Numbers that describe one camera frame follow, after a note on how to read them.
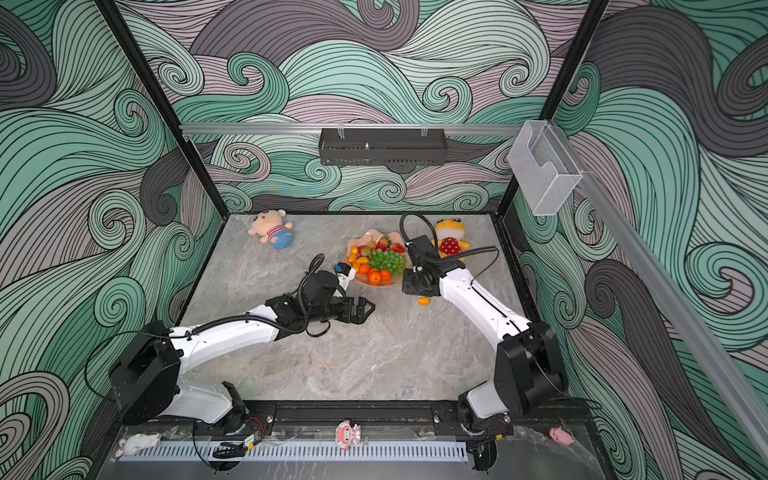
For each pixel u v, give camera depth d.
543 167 0.79
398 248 1.03
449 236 1.04
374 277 0.94
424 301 0.94
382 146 0.95
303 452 0.70
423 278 0.60
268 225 1.08
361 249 1.01
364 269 0.98
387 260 1.01
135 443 0.67
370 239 1.07
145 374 0.42
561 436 0.69
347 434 0.68
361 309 0.72
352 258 1.00
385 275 0.97
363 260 1.00
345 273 0.74
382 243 1.04
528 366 0.41
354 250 1.02
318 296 0.62
